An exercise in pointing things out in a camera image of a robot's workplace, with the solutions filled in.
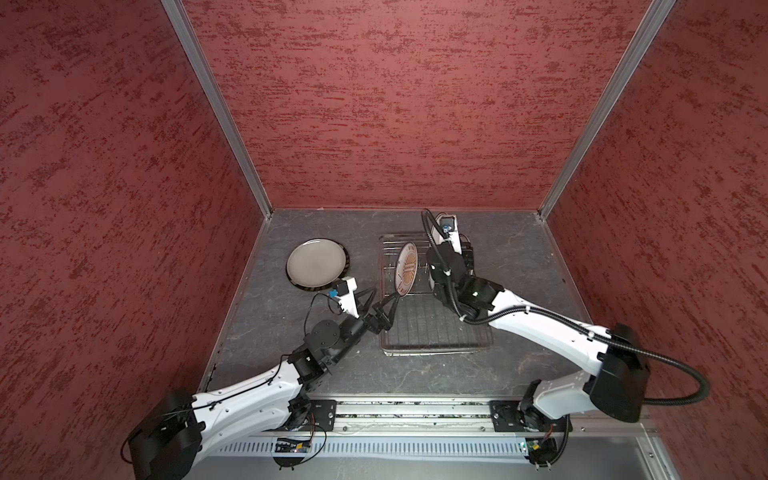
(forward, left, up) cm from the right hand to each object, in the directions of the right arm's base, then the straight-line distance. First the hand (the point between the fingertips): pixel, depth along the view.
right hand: (452, 240), depth 76 cm
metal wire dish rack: (-10, +7, -28) cm, 30 cm away
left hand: (-12, +17, -7) cm, 22 cm away
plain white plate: (+11, +42, -25) cm, 50 cm away
